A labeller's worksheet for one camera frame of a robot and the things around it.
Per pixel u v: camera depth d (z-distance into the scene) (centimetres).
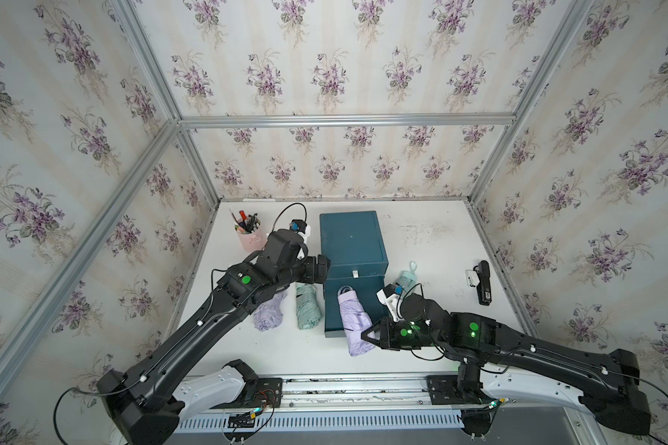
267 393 72
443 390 73
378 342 62
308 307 84
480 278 92
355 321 68
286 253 51
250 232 96
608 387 41
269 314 83
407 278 93
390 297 64
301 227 61
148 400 37
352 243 80
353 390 75
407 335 57
